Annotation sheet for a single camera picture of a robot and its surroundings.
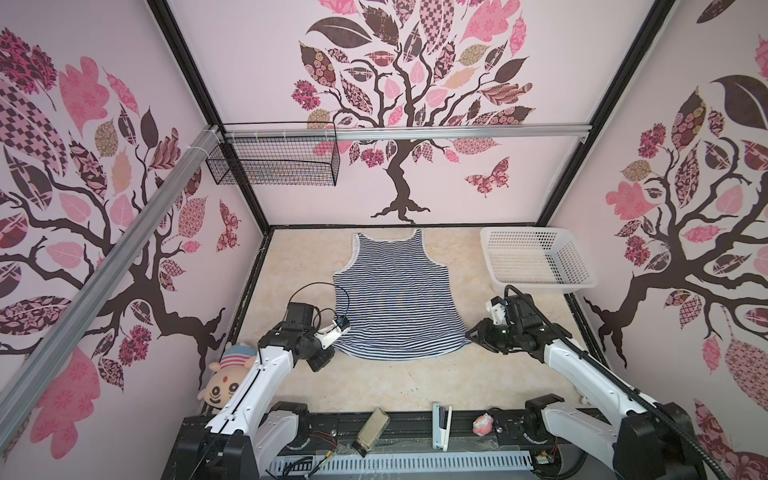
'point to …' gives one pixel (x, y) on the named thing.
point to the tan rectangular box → (371, 432)
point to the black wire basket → (280, 154)
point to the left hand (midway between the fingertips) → (325, 352)
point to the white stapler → (441, 419)
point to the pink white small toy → (482, 424)
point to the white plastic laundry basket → (535, 258)
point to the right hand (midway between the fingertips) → (469, 332)
